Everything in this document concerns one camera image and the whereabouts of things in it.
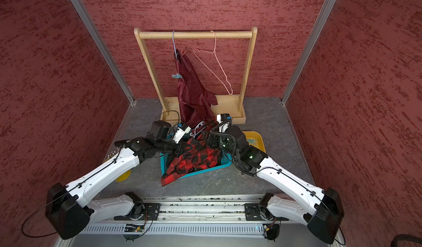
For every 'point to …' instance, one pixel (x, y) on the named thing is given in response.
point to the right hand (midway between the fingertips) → (204, 136)
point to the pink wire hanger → (219, 62)
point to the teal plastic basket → (226, 161)
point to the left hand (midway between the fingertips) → (189, 151)
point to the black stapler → (120, 142)
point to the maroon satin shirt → (195, 99)
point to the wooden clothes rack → (228, 106)
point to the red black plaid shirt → (194, 155)
